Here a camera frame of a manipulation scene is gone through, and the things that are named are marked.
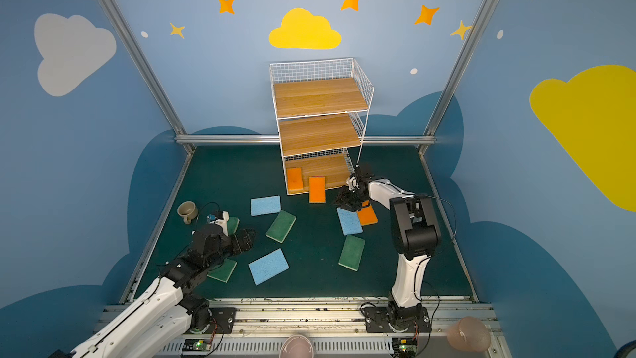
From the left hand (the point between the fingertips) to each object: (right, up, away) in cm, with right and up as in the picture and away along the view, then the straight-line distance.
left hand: (246, 231), depth 83 cm
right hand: (+33, +9, +15) cm, 37 cm away
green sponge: (+10, -1, +10) cm, 14 cm away
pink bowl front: (+18, -30, -13) cm, 38 cm away
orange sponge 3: (+44, +3, +12) cm, 45 cm away
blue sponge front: (+7, -12, +1) cm, 14 cm away
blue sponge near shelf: (+3, +6, +16) cm, 17 cm away
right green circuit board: (+50, -31, -11) cm, 60 cm away
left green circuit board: (-11, -30, -12) cm, 35 cm away
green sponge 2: (+37, -9, +5) cm, 38 cm away
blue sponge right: (+37, 0, +13) cm, 39 cm away
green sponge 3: (-8, -14, -1) cm, 16 cm away
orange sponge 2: (+14, +17, +24) cm, 33 cm away
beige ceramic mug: (-27, +5, +13) cm, 31 cm away
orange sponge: (+24, +13, +21) cm, 35 cm away
